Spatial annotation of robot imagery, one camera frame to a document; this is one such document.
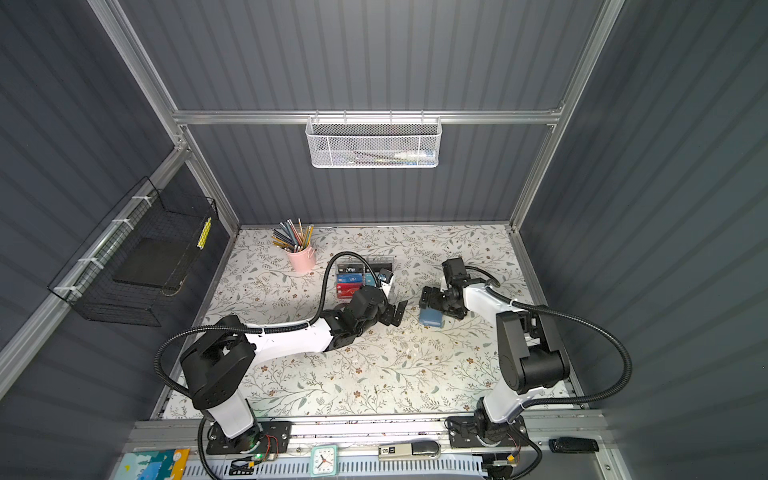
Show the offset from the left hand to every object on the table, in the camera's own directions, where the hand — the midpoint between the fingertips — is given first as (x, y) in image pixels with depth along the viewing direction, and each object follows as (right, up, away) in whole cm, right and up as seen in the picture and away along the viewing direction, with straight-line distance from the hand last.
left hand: (394, 295), depth 86 cm
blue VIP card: (-15, +4, +13) cm, 20 cm away
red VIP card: (-16, 0, +12) cm, 20 cm away
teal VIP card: (-8, +3, +12) cm, 15 cm away
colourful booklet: (-55, -38, -17) cm, 69 cm away
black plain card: (-5, +8, +13) cm, 16 cm away
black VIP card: (-14, +7, +13) cm, 20 cm away
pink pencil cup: (-32, +9, +18) cm, 38 cm away
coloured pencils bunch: (-36, +17, +16) cm, 43 cm away
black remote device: (+44, -36, -12) cm, 58 cm away
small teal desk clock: (-17, -37, -17) cm, 44 cm away
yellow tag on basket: (-54, +18, -3) cm, 56 cm away
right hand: (+13, -5, +8) cm, 17 cm away
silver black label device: (+4, -33, -18) cm, 38 cm away
